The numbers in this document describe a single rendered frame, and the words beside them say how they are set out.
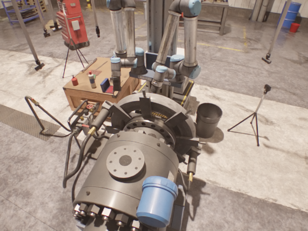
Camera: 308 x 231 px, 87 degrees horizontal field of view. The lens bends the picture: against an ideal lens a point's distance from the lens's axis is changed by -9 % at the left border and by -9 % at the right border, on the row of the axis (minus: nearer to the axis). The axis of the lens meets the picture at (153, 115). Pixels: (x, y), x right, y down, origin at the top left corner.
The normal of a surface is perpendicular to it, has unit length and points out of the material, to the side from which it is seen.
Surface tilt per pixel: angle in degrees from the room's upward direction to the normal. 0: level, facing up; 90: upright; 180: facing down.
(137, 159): 0
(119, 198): 9
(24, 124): 0
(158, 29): 90
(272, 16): 90
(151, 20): 90
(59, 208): 0
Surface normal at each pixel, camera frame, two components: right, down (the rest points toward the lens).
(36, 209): 0.00, -0.74
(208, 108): -0.26, 0.61
